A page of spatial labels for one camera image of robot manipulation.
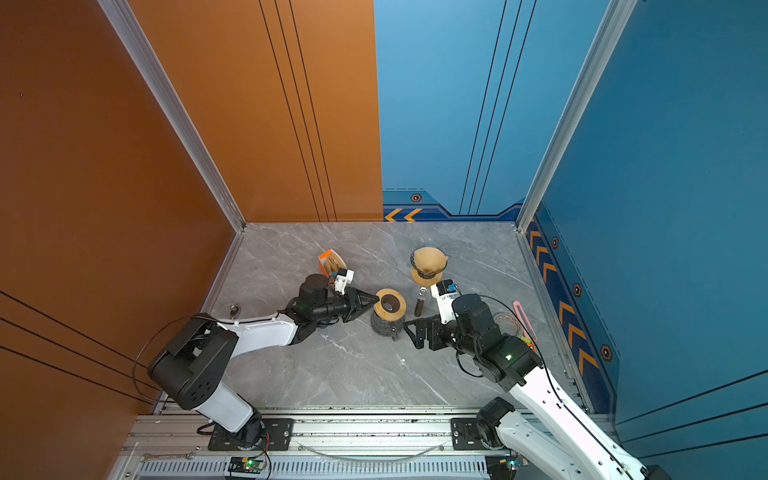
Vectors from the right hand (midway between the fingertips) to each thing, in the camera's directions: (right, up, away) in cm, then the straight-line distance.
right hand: (417, 323), depth 72 cm
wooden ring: (-7, +1, +15) cm, 16 cm away
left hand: (-10, +4, +11) cm, 15 cm away
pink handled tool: (+35, -5, +20) cm, 41 cm away
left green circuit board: (-41, -34, -1) cm, 53 cm away
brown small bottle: (+2, +1, +18) cm, 18 cm away
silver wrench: (-57, -2, +22) cm, 61 cm away
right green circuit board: (+20, -34, -2) cm, 39 cm away
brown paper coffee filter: (+5, +15, +17) cm, 23 cm away
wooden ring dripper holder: (+4, +8, +17) cm, 19 cm away
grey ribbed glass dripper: (+3, +11, +17) cm, 21 cm away
